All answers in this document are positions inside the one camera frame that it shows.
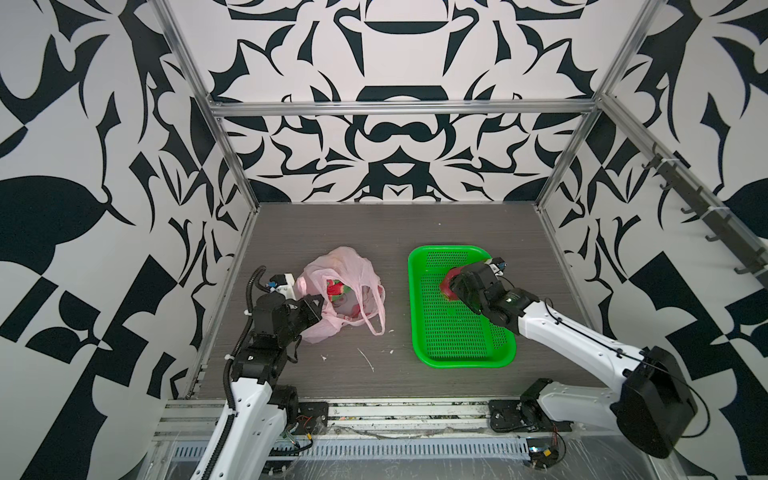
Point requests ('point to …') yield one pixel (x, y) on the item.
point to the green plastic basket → (443, 333)
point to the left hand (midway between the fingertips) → (324, 291)
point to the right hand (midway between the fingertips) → (455, 280)
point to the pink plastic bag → (351, 290)
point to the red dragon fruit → (446, 283)
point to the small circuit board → (543, 451)
